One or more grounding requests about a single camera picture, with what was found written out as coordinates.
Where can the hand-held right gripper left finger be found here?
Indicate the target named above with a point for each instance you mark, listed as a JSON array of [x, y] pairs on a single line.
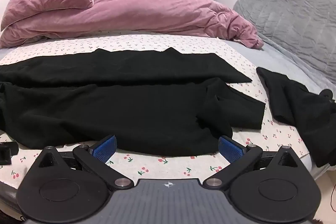
[[105, 149]]

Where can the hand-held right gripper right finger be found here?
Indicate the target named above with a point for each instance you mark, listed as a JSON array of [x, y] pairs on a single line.
[[231, 149]]

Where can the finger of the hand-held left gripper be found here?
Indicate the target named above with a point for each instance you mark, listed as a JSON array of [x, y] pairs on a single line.
[[6, 149]]

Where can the black pants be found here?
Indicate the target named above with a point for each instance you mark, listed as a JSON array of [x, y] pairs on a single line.
[[131, 108]]

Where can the cherry print bed pad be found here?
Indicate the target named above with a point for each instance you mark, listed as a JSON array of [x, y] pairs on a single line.
[[147, 165]]

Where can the dark folded garment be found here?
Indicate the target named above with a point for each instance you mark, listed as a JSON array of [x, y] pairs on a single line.
[[296, 106]]

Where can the grey quilted pillow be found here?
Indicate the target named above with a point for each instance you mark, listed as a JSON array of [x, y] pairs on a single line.
[[288, 16]]

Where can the pink duvet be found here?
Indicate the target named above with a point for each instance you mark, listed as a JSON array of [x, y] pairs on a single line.
[[157, 11]]

